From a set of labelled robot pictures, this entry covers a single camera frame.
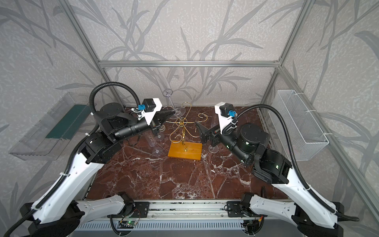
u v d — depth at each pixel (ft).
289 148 1.27
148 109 1.31
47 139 2.08
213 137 1.40
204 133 1.40
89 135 1.42
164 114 1.66
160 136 3.34
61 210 1.24
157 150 3.12
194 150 3.07
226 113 1.27
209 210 2.47
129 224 2.32
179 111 1.85
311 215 1.25
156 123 1.51
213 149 3.16
